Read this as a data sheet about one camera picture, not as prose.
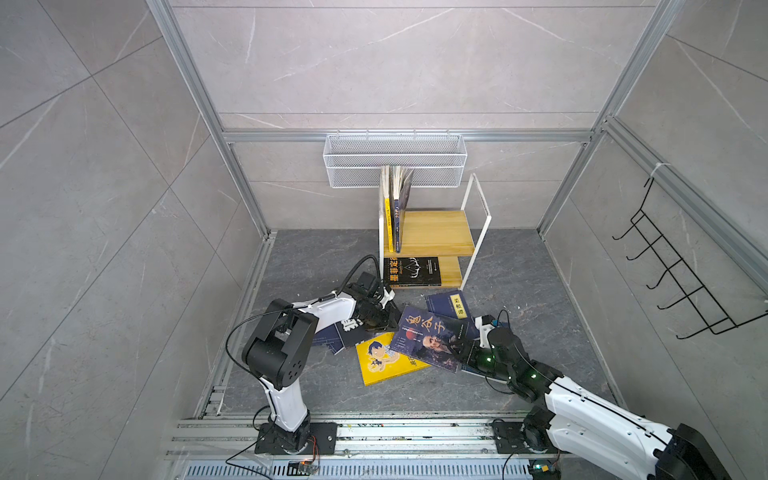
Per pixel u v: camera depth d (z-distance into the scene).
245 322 0.46
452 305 0.98
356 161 1.01
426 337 0.87
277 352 0.48
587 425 0.51
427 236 0.91
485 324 0.77
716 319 0.58
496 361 0.66
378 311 0.82
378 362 0.86
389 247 0.85
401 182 0.76
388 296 0.88
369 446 0.73
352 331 0.89
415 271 1.01
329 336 0.88
